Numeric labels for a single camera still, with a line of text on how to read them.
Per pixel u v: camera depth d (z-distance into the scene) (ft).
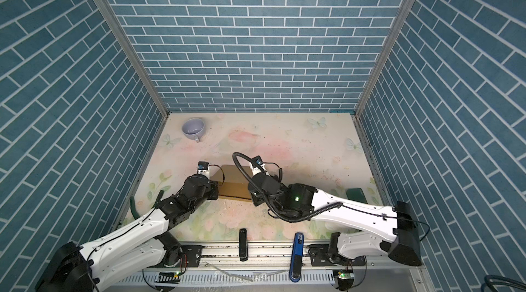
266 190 1.59
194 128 3.57
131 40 2.97
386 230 1.34
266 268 2.38
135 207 2.81
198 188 2.07
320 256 2.42
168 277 2.37
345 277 2.42
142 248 1.90
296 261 2.42
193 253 2.44
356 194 2.93
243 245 2.44
